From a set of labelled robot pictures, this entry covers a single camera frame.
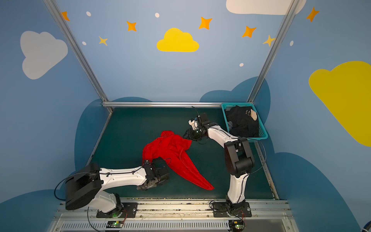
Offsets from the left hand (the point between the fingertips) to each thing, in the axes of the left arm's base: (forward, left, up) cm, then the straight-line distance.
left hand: (150, 185), depth 83 cm
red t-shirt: (+24, -11, +3) cm, 26 cm away
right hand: (+28, -21, +10) cm, 36 cm away
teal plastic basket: (+31, -73, +10) cm, 80 cm away
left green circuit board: (-19, +15, 0) cm, 24 cm away
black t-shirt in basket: (+40, -61, +12) cm, 75 cm away
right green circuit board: (-19, -47, 0) cm, 50 cm away
